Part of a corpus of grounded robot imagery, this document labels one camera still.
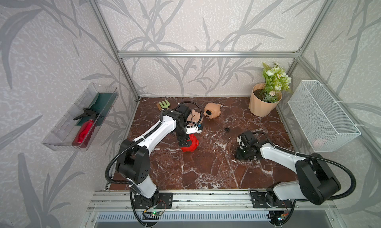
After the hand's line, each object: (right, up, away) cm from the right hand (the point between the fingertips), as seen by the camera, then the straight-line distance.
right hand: (235, 155), depth 90 cm
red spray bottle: (-68, +18, -31) cm, 77 cm away
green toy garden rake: (-49, +31, +25) cm, 63 cm away
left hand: (-30, +12, -4) cm, 33 cm away
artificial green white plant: (+24, +45, -1) cm, 51 cm away
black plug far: (-3, +14, +12) cm, 19 cm away
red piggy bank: (-25, +7, -5) cm, 27 cm away
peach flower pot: (+18, +30, +10) cm, 36 cm away
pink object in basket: (+36, +12, -19) cm, 43 cm away
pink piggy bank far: (-26, +23, +7) cm, 35 cm away
